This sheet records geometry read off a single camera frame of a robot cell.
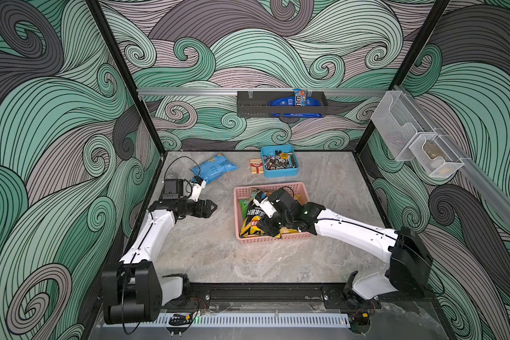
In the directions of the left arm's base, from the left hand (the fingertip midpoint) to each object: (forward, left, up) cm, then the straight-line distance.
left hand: (206, 202), depth 84 cm
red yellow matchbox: (+30, -21, -12) cm, 38 cm away
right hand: (-7, -23, -1) cm, 24 cm away
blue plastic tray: (+41, -29, -10) cm, 52 cm away
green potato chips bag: (+3, -15, -7) cm, 17 cm away
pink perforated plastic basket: (-12, -19, -8) cm, 24 cm away
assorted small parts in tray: (+34, -34, -12) cm, 49 cm away
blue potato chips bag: (+23, +1, -6) cm, 24 cm away
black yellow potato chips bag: (-5, -20, +1) cm, 20 cm away
